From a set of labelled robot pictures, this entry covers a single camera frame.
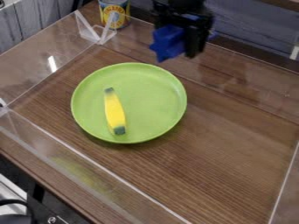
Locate yellow toy banana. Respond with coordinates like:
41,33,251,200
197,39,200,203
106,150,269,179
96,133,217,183
104,87,126,136

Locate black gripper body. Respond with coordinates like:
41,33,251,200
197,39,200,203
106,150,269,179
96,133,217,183
150,0,214,29

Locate yellow labelled tin can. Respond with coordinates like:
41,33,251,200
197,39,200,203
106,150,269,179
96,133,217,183
97,0,130,30

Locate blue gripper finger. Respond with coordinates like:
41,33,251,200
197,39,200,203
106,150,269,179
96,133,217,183
149,24,184,62

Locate black metal table bracket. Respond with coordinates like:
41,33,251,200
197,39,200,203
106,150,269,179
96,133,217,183
26,195,89,224

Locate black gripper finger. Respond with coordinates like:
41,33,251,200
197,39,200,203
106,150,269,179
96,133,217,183
184,22,210,59

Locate green round plate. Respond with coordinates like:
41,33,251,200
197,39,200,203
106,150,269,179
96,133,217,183
69,62,186,144

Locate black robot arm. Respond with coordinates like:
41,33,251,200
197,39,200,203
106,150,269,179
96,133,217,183
149,0,214,62

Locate clear acrylic tray walls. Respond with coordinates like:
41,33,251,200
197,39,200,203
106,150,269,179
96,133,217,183
0,9,299,224

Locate black cable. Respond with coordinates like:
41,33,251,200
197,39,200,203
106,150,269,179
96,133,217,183
0,198,44,224

